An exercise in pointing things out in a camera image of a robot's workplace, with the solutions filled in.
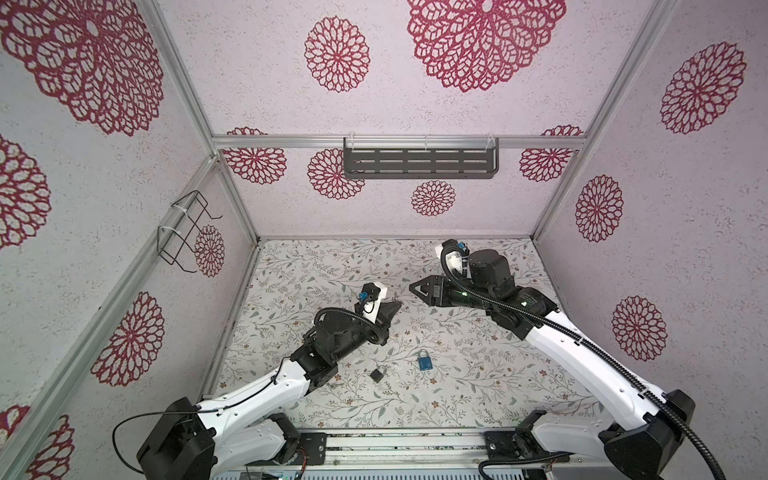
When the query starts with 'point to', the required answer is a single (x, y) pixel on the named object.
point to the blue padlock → (425, 363)
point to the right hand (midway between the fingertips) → (415, 282)
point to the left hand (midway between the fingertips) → (398, 307)
